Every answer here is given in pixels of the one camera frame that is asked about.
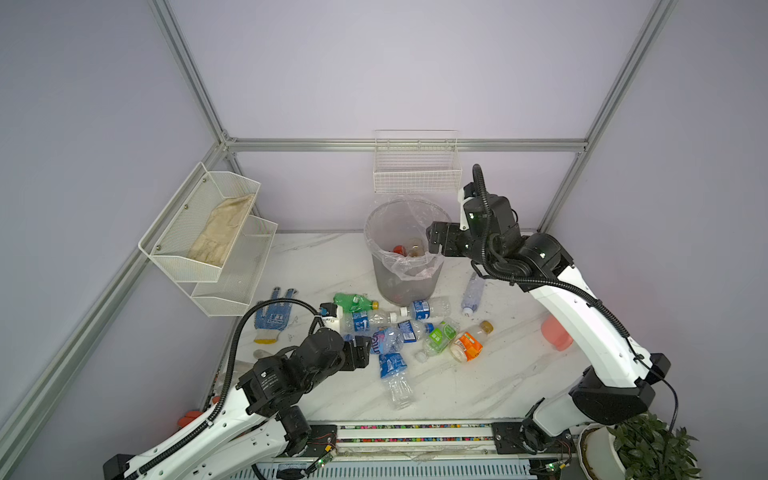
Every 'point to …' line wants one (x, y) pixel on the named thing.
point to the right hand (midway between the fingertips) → (439, 230)
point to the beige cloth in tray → (225, 221)
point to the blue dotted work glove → (272, 317)
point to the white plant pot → (599, 456)
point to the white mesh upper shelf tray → (194, 233)
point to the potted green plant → (649, 449)
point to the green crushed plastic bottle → (355, 303)
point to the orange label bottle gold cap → (469, 344)
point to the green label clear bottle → (438, 341)
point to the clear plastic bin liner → (396, 230)
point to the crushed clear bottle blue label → (393, 369)
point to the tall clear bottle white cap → (472, 296)
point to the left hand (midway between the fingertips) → (355, 344)
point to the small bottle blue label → (361, 321)
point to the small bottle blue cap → (412, 331)
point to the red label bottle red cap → (400, 250)
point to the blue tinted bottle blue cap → (387, 340)
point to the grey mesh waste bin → (397, 291)
